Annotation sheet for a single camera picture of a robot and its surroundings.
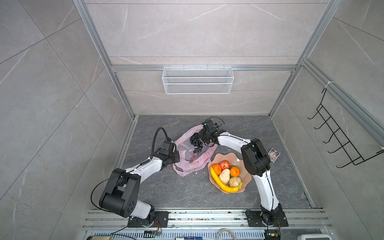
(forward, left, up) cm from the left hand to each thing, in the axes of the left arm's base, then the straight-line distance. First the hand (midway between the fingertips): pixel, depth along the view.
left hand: (176, 152), depth 93 cm
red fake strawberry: (-10, -29, +2) cm, 31 cm away
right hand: (+15, -14, 0) cm, 21 cm away
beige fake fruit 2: (-21, -32, +4) cm, 39 cm away
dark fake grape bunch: (+10, -12, -1) cm, 16 cm away
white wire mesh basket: (+42, -15, +25) cm, 51 cm away
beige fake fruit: (-17, -28, +2) cm, 32 cm away
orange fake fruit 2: (-16, -33, +5) cm, 37 cm away
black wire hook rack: (-21, -76, +29) cm, 84 cm away
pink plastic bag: (-9, -9, +3) cm, 13 cm away
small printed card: (-2, -63, -3) cm, 63 cm away
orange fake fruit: (-13, -24, +3) cm, 27 cm away
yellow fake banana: (-22, -25, +2) cm, 34 cm away
